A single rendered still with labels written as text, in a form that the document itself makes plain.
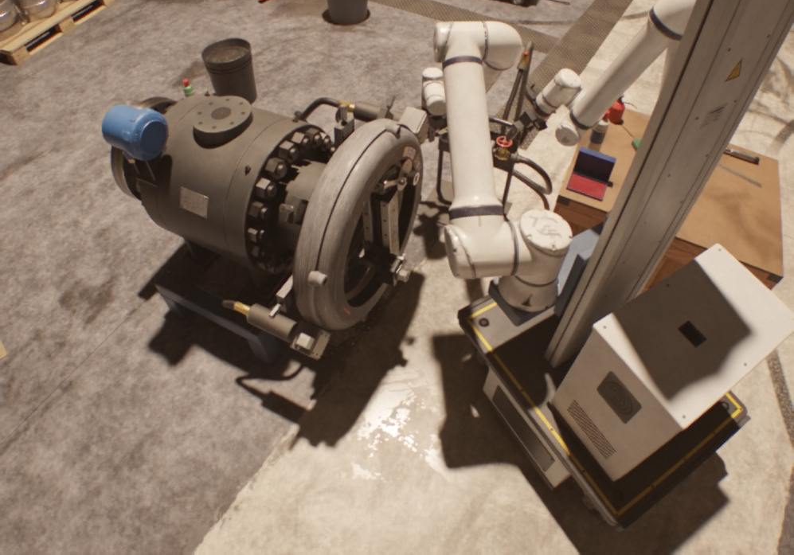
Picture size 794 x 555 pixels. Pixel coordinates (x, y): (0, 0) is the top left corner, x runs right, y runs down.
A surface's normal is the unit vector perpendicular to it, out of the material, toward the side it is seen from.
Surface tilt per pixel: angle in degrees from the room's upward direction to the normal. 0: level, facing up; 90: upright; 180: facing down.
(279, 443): 0
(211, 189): 48
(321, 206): 35
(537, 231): 5
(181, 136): 22
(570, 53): 0
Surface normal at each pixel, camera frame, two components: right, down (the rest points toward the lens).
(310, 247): -0.34, 0.19
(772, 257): 0.00, -0.62
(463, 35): 0.05, -0.04
